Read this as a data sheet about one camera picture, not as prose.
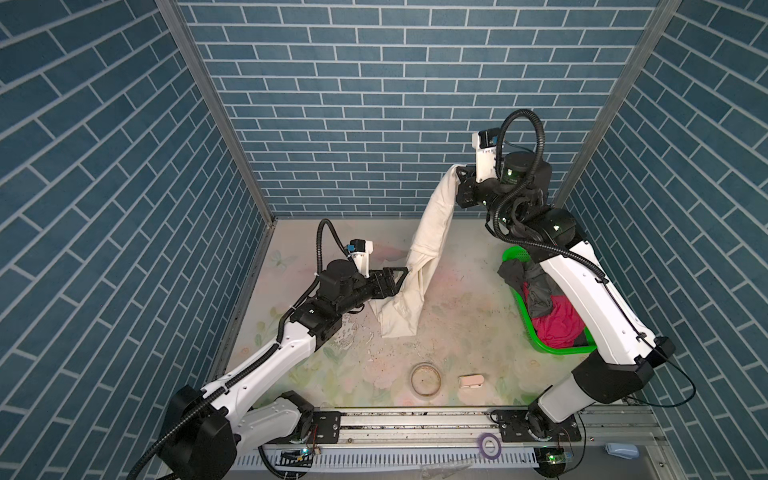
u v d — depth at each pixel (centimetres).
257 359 46
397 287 67
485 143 50
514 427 74
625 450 69
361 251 68
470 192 56
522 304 88
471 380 80
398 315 91
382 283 66
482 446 71
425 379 82
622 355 40
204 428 38
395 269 67
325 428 74
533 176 42
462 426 75
